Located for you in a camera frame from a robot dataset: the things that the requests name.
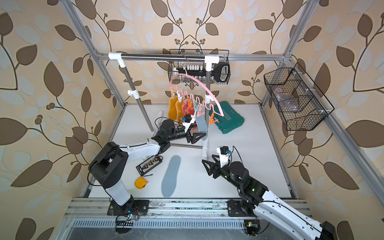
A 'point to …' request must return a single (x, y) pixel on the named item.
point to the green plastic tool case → (231, 120)
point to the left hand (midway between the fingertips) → (204, 129)
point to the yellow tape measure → (140, 182)
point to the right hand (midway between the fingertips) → (207, 158)
